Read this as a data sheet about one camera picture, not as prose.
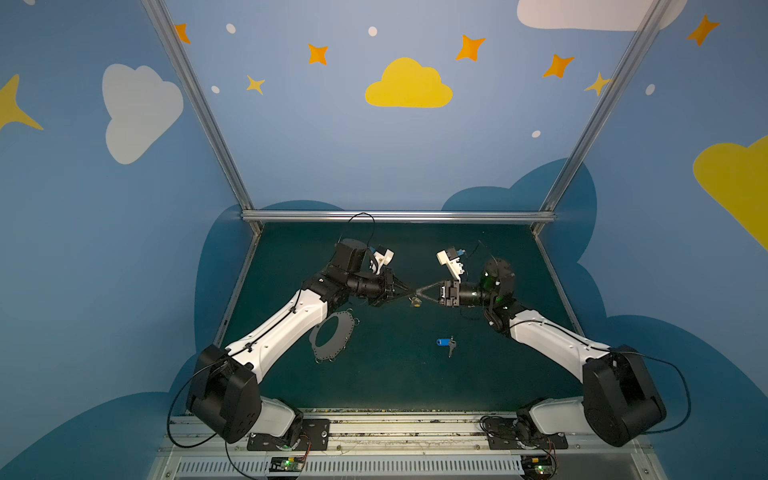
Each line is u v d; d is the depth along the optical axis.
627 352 0.46
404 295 0.73
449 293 0.69
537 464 0.72
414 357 0.88
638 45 0.74
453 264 0.72
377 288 0.67
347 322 0.96
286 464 0.71
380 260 0.73
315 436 0.74
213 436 0.45
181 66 0.77
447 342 0.90
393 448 0.73
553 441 0.73
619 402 0.43
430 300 0.72
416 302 0.74
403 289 0.73
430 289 0.71
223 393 0.41
